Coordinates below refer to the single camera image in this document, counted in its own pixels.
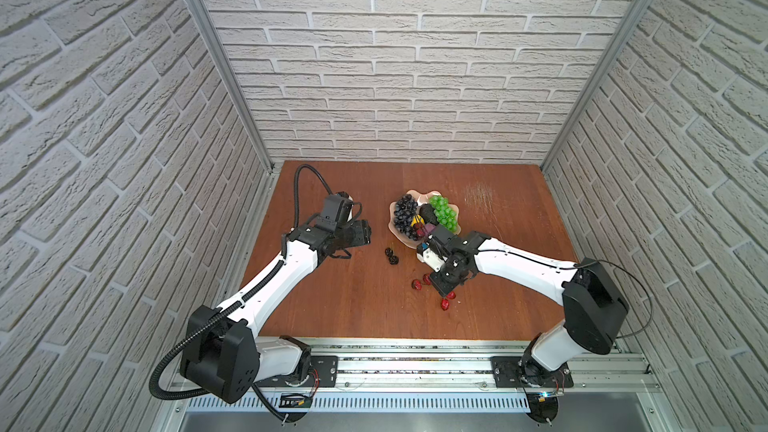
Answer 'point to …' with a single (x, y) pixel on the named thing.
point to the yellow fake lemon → (418, 219)
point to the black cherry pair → (393, 259)
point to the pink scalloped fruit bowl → (421, 199)
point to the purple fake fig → (429, 227)
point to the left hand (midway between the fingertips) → (363, 227)
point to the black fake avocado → (427, 214)
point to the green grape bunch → (445, 216)
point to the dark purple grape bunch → (406, 208)
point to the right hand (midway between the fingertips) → (440, 279)
